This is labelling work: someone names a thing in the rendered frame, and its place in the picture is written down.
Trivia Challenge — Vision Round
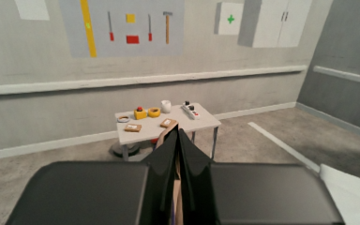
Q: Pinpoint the beige polka-dot pillowcase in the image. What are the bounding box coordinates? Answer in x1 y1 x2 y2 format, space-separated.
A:
153 121 183 225

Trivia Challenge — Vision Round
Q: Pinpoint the white pillow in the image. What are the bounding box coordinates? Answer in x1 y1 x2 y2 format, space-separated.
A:
319 164 360 225

